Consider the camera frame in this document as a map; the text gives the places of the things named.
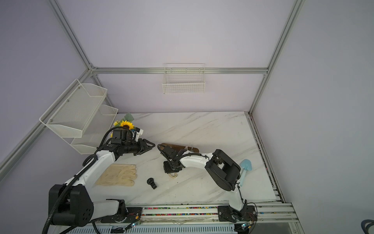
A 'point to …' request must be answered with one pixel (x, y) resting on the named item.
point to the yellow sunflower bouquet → (126, 122)
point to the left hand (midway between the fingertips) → (152, 147)
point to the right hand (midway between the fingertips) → (169, 171)
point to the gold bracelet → (171, 176)
